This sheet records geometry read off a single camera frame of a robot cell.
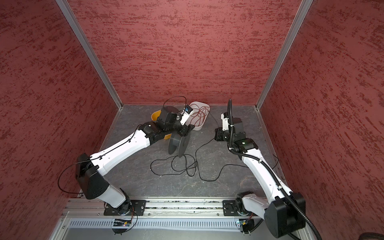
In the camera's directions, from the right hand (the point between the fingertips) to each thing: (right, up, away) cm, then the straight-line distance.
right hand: (213, 132), depth 80 cm
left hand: (-14, +5, -2) cm, 15 cm away
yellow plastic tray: (-41, +9, +27) cm, 49 cm away
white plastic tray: (-6, +19, +33) cm, 39 cm away
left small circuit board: (-47, -44, -8) cm, 65 cm away
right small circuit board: (+13, -44, -8) cm, 46 cm away
